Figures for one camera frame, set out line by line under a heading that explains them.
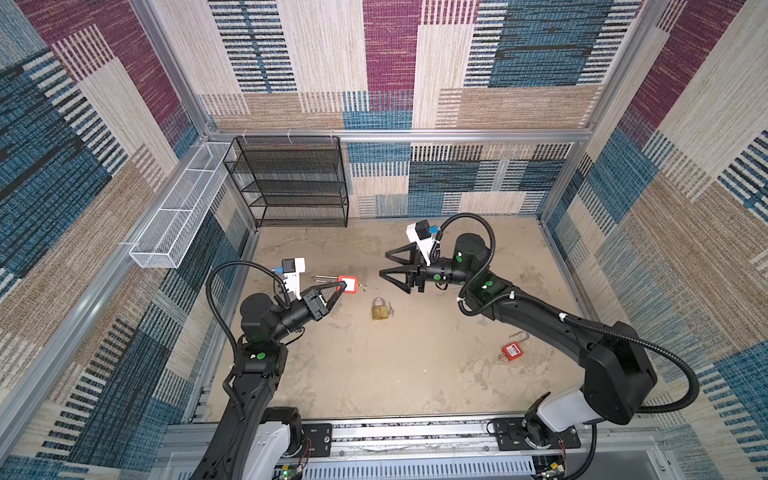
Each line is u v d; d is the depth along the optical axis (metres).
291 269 0.64
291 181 1.11
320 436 0.74
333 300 0.68
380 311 0.94
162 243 0.70
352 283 0.69
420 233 0.62
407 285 0.64
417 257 0.66
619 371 0.42
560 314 0.49
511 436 0.73
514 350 0.85
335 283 0.69
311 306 0.61
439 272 0.65
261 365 0.55
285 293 0.64
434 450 0.73
